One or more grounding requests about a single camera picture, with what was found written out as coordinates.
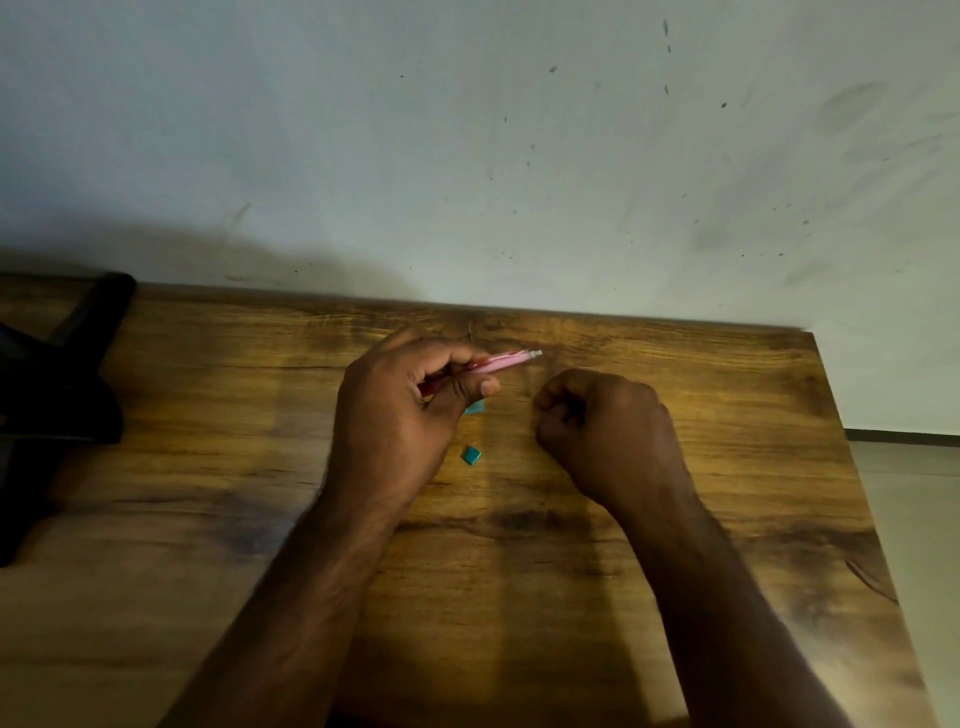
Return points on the person's left forearm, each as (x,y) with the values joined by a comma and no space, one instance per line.
(277,630)

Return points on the black stand base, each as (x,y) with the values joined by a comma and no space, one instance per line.
(60,375)

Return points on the person's right hand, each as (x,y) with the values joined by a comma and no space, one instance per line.
(615,435)

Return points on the pink mechanical pencil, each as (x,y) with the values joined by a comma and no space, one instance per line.
(502,362)

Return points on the person's right forearm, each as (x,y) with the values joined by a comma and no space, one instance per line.
(735,630)

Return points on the dark skirting board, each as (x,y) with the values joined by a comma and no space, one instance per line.
(904,436)

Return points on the person's left hand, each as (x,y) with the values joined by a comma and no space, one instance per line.
(382,427)

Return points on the small teal case cap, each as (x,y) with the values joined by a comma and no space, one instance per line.
(471,455)

